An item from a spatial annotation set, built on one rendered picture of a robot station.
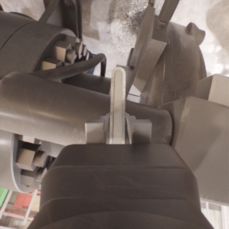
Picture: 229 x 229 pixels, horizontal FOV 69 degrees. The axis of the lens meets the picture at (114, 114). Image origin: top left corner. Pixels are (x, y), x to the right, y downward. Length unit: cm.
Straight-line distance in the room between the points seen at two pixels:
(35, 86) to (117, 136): 10
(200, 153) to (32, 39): 43
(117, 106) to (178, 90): 17
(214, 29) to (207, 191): 93
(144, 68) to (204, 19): 71
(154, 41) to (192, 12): 70
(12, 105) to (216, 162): 22
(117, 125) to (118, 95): 3
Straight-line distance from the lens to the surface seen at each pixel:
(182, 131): 19
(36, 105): 19
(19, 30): 51
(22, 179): 53
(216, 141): 21
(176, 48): 37
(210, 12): 101
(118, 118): 16
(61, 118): 18
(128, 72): 52
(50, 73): 32
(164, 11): 32
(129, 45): 112
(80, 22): 77
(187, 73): 34
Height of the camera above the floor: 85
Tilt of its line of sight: 26 degrees down
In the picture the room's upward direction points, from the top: 167 degrees counter-clockwise
